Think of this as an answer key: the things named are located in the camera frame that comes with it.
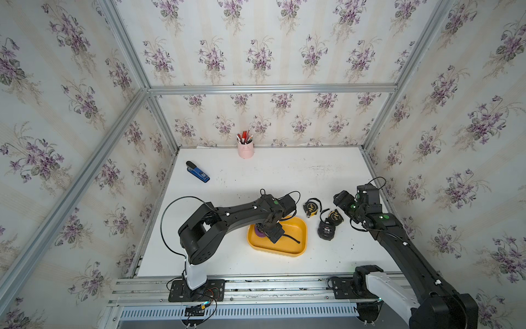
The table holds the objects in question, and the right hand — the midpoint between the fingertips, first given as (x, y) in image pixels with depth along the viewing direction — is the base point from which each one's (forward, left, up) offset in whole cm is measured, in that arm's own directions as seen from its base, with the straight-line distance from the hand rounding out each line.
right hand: (342, 201), depth 83 cm
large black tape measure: (-10, +6, -9) cm, 14 cm away
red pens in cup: (+40, +44, -2) cm, 60 cm away
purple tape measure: (-10, +35, -11) cm, 38 cm away
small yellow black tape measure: (+2, +11, -10) cm, 15 cm away
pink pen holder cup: (+35, +44, -7) cm, 56 cm away
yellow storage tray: (-13, +20, -12) cm, 27 cm away
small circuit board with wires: (-37, +56, -14) cm, 69 cm away
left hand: (-10, +30, -10) cm, 33 cm away
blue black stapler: (+23, +71, -8) cm, 75 cm away
